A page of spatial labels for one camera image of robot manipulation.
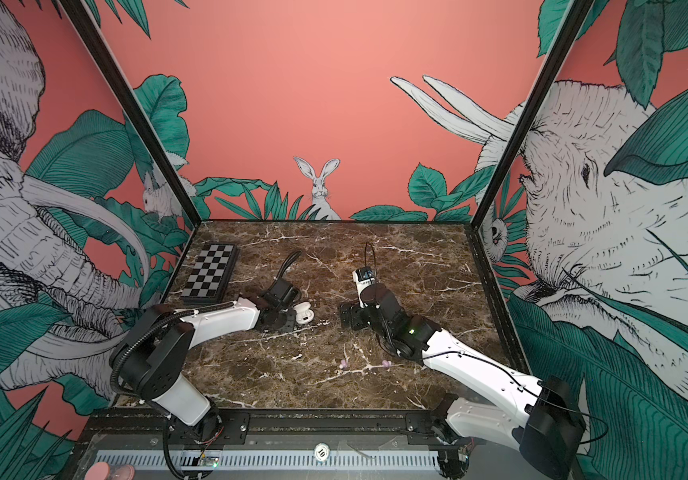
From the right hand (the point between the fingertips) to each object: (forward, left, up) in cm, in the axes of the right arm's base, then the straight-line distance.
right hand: (348, 298), depth 76 cm
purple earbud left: (-11, +2, -19) cm, 22 cm away
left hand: (+3, +19, -18) cm, 26 cm away
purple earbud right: (-10, -11, -20) cm, 25 cm away
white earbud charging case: (+5, +14, -17) cm, 23 cm away
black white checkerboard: (+15, +47, -15) cm, 52 cm away
